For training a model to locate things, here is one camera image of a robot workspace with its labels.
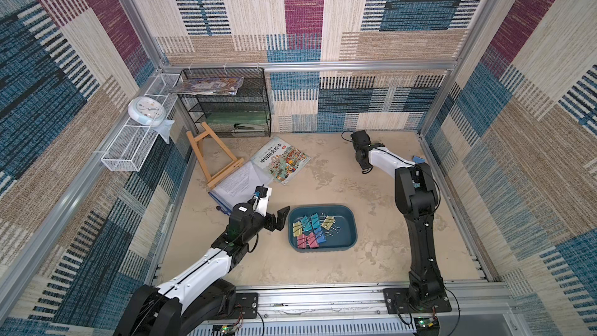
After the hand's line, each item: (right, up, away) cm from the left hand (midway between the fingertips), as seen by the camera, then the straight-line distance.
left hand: (277, 202), depth 84 cm
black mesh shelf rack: (-18, +37, +31) cm, 51 cm away
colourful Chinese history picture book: (-1, +15, +26) cm, 29 cm away
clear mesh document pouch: (-18, +3, +18) cm, 26 cm away
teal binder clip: (+14, -8, +6) cm, 17 cm away
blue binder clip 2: (+15, -13, +3) cm, 20 cm away
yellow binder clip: (+7, -10, +4) cm, 13 cm away
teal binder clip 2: (+10, -9, +5) cm, 15 cm away
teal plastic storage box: (+25, -7, +6) cm, 27 cm away
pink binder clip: (+9, -14, +1) cm, 17 cm away
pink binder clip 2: (+12, -14, +1) cm, 19 cm away
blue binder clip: (+63, +15, +26) cm, 70 cm away
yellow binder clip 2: (+19, -9, +5) cm, 21 cm away
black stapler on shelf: (-20, +30, +27) cm, 45 cm away
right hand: (+42, +17, +22) cm, 50 cm away
